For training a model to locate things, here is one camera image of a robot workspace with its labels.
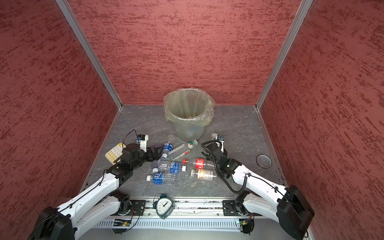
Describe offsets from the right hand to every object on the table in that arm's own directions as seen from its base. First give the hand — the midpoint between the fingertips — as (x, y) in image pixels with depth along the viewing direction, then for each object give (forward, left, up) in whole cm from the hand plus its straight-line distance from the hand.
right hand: (211, 151), depth 84 cm
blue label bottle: (+6, +26, -4) cm, 27 cm away
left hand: (+1, +31, 0) cm, 31 cm away
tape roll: (-2, -34, -11) cm, 36 cm away
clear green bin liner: (+32, +13, +7) cm, 35 cm away
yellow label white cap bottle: (-11, +5, -6) cm, 13 cm away
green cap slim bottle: (+6, +18, -9) cm, 21 cm away
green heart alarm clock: (-26, +26, -6) cm, 37 cm away
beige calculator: (+3, +60, -7) cm, 60 cm away
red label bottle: (-5, +7, -5) cm, 10 cm away
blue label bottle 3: (-13, +29, -5) cm, 32 cm away
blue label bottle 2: (-7, +23, -5) cm, 24 cm away
